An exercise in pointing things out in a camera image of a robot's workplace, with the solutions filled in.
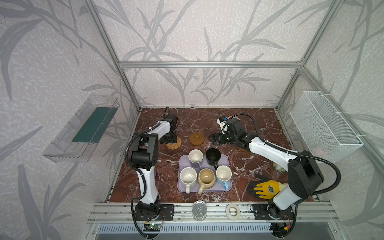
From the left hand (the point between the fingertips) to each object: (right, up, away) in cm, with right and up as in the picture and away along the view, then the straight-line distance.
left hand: (170, 137), depth 100 cm
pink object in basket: (+79, -4, -27) cm, 83 cm away
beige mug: (+24, -22, -16) cm, 36 cm away
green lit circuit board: (-3, -41, -28) cm, 50 cm away
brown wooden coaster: (+18, -1, +2) cm, 18 cm away
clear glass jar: (+20, -31, -30) cm, 48 cm away
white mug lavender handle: (+17, -12, -10) cm, 23 cm away
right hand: (+29, +5, -12) cm, 32 cm away
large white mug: (+13, -21, -17) cm, 30 cm away
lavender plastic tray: (+10, -14, -9) cm, 20 cm away
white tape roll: (+38, -36, -28) cm, 59 cm away
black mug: (+28, -10, -11) cm, 32 cm away
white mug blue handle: (+34, -20, -15) cm, 42 cm away
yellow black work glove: (+56, -26, -21) cm, 65 cm away
